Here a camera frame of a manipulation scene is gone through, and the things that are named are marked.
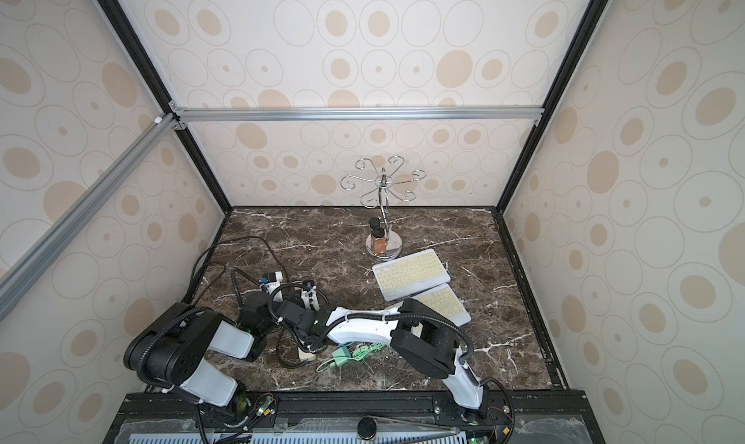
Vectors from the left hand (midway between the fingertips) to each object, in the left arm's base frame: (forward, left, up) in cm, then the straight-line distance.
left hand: (315, 290), depth 90 cm
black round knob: (-36, -17, +2) cm, 40 cm away
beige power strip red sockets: (-19, +1, -4) cm, 19 cm away
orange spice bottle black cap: (+17, -20, +3) cm, 26 cm away
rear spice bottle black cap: (+23, -18, +6) cm, 30 cm away
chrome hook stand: (+21, -21, +26) cm, 39 cm away
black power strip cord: (+24, +37, -6) cm, 45 cm away
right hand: (-7, 0, -2) cm, 7 cm away
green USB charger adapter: (-18, -10, -4) cm, 21 cm away
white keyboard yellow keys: (+10, -31, -5) cm, 33 cm away
